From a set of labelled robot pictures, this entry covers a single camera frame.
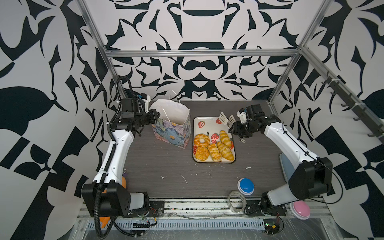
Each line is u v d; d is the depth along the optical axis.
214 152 0.89
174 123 0.76
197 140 0.96
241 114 0.78
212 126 1.05
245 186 0.79
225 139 0.96
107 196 0.39
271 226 0.71
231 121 0.92
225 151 0.89
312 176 0.42
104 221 0.70
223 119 0.89
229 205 0.73
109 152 0.46
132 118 0.57
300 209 0.72
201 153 0.89
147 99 0.70
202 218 0.72
